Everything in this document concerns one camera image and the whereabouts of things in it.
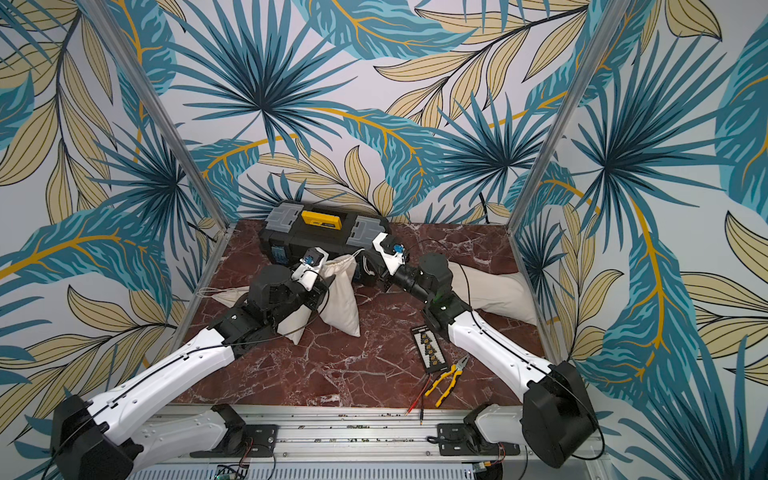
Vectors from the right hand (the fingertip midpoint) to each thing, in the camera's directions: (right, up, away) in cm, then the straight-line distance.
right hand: (344, 263), depth 68 cm
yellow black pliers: (+30, -30, +16) cm, 45 cm away
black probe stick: (+19, -39, +10) cm, 45 cm away
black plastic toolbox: (-21, +10, +25) cm, 34 cm away
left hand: (-6, -3, +7) cm, 9 cm away
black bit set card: (+22, -27, +19) cm, 40 cm away
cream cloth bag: (-3, -13, +14) cm, 20 cm away
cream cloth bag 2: (+46, -10, +25) cm, 53 cm away
